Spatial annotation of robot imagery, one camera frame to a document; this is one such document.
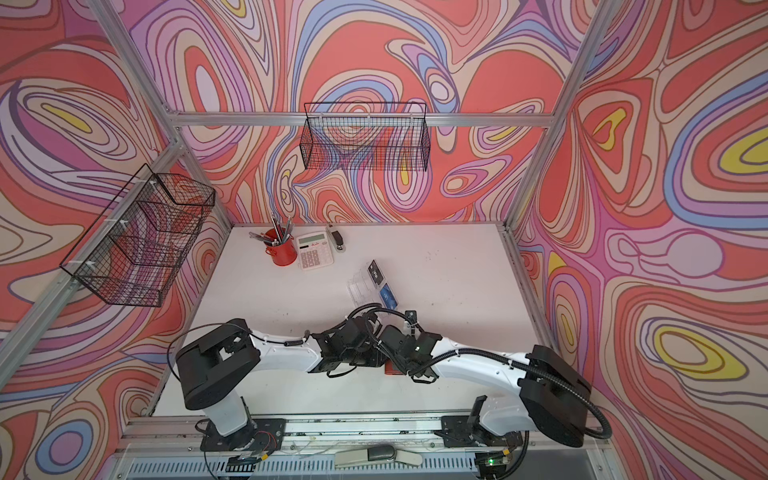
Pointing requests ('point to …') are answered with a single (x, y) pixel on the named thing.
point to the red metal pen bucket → (281, 246)
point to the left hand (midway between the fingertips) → (397, 358)
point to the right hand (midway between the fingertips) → (412, 360)
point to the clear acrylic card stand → (368, 286)
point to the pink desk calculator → (314, 250)
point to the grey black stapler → (336, 239)
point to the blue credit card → (388, 297)
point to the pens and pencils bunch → (278, 232)
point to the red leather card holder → (391, 369)
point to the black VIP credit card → (375, 272)
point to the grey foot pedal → (375, 454)
